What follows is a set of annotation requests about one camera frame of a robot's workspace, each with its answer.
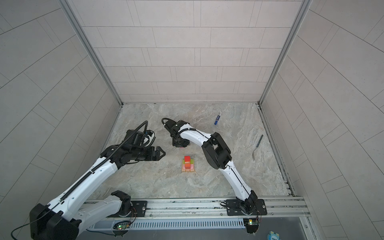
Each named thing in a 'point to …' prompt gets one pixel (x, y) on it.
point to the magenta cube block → (182, 147)
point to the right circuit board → (252, 225)
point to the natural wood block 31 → (183, 170)
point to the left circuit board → (122, 225)
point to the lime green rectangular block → (191, 161)
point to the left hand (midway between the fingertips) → (163, 152)
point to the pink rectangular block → (191, 166)
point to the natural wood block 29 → (188, 170)
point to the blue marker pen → (217, 118)
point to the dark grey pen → (259, 140)
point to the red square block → (187, 158)
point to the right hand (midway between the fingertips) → (179, 146)
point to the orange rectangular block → (187, 166)
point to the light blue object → (273, 236)
